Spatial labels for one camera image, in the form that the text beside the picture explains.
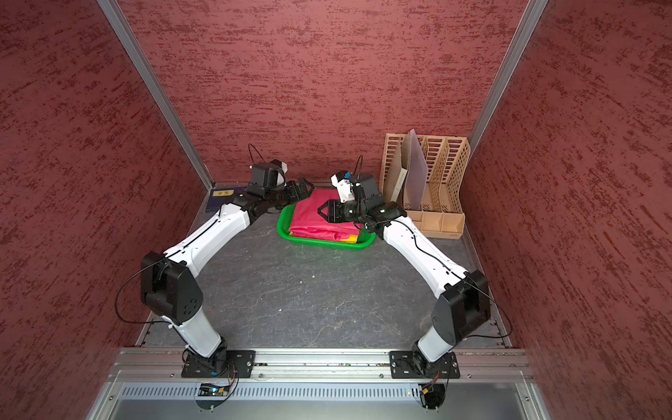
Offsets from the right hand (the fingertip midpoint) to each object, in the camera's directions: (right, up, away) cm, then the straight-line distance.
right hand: (324, 215), depth 78 cm
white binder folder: (+26, +13, +9) cm, 30 cm away
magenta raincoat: (-7, -4, +17) cm, 19 cm away
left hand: (-7, +7, +7) cm, 12 cm away
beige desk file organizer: (+47, +20, +22) cm, 56 cm away
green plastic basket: (+15, -9, +15) cm, 23 cm away
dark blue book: (-50, +7, +37) cm, 63 cm away
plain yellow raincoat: (+9, -9, +17) cm, 21 cm away
